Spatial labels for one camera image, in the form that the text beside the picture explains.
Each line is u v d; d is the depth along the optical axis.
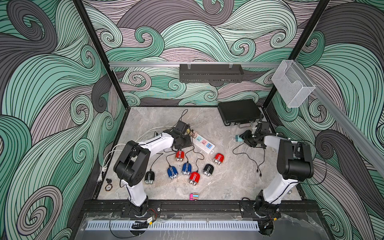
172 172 0.83
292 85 0.78
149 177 0.81
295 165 0.48
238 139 0.98
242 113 1.19
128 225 0.70
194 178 0.81
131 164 0.47
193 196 0.75
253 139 0.76
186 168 0.85
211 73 0.95
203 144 0.95
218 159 0.88
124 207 0.74
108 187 0.80
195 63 0.94
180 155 0.90
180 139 0.70
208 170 0.84
